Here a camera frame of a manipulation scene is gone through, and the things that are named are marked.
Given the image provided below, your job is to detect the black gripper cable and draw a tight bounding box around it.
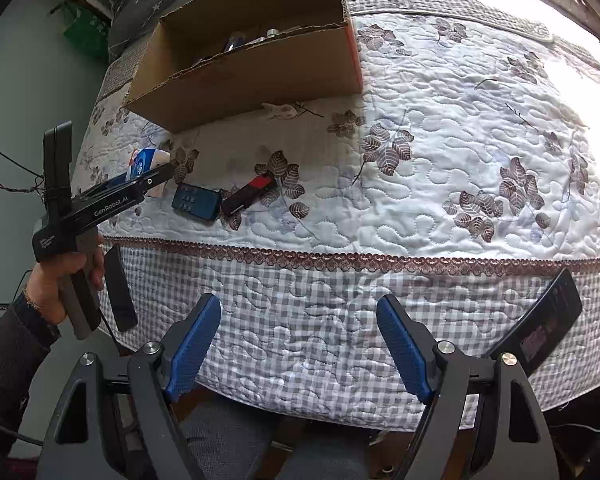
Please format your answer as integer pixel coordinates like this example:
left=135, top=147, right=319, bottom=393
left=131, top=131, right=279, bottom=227
left=0, top=136, right=48, bottom=206

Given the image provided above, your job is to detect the blue white tissue pack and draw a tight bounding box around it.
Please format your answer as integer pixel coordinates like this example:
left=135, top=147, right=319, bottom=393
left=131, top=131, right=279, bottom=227
left=124, top=148, right=175, bottom=188

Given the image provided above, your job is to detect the black red lighter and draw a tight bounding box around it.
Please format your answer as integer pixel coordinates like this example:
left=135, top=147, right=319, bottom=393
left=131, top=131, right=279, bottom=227
left=219, top=171, right=276, bottom=217

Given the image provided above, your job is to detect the floral quilted bedspread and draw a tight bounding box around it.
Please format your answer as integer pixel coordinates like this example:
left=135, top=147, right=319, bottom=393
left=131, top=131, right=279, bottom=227
left=72, top=0, right=600, bottom=431

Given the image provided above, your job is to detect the person's left forearm dark sleeve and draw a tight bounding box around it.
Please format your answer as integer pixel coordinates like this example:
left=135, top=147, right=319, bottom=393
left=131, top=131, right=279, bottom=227
left=0, top=295, right=59, bottom=462

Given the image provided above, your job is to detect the brown cardboard box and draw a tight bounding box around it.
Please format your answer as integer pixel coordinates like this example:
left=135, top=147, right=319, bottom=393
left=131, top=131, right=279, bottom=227
left=123, top=0, right=363, bottom=133

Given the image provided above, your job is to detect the person's left hand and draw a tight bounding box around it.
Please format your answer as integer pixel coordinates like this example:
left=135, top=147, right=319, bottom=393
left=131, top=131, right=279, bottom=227
left=24, top=234, right=105, bottom=325

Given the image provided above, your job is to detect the smartphone with lit screen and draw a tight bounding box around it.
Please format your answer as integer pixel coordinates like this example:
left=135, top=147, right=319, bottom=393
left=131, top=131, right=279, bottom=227
left=485, top=268, right=583, bottom=376

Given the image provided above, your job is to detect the dark blue remote control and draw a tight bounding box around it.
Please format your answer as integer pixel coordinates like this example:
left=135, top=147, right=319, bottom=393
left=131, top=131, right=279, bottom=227
left=172, top=183, right=222, bottom=221

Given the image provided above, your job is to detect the white plastic clothespin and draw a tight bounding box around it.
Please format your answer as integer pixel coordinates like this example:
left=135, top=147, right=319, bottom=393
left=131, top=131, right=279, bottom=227
left=262, top=103, right=306, bottom=120

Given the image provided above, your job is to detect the green bag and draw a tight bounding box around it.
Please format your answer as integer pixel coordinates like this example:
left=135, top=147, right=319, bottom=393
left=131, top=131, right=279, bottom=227
left=61, top=2, right=109, bottom=63

